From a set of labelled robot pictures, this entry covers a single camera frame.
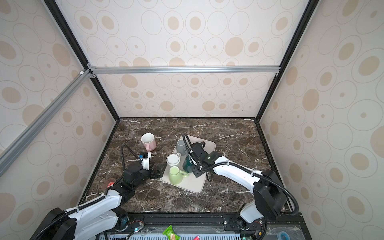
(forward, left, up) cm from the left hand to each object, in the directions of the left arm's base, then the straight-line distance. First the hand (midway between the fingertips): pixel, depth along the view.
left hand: (164, 162), depth 83 cm
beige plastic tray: (-7, -15, -12) cm, 20 cm away
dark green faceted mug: (-1, -13, 0) cm, 13 cm away
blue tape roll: (-31, -59, -9) cm, 67 cm away
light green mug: (-7, -7, -2) cm, 10 cm away
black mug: (-2, -18, +19) cm, 26 cm away
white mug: (+4, -5, -4) cm, 7 cm away
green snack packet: (-32, -6, -7) cm, 33 cm away
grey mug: (+13, -8, -5) cm, 16 cm away
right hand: (-1, -19, -4) cm, 19 cm away
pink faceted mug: (+15, +12, -2) cm, 19 cm away
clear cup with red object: (-9, +30, -6) cm, 31 cm away
